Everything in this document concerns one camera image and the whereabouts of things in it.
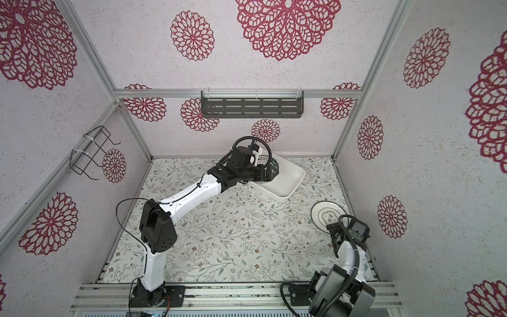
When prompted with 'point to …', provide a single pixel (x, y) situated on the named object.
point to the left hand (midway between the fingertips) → (271, 173)
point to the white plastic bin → (289, 177)
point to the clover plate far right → (327, 212)
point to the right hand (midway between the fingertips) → (336, 230)
